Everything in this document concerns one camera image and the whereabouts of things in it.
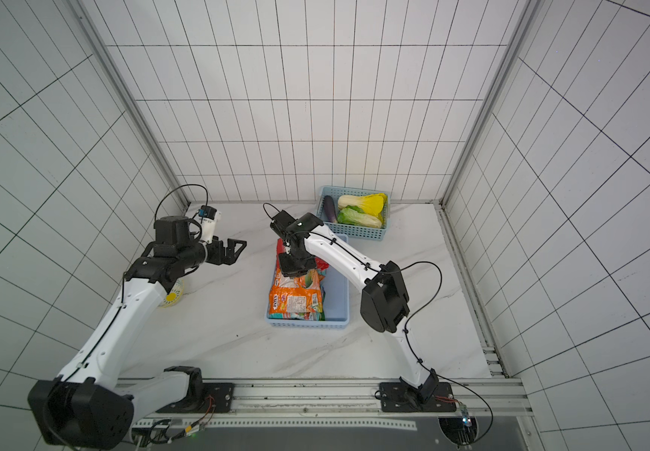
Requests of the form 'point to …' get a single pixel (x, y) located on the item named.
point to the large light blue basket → (337, 303)
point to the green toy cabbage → (355, 216)
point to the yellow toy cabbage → (375, 203)
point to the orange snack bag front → (298, 298)
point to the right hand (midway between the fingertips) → (280, 279)
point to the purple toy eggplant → (329, 209)
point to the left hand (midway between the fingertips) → (228, 246)
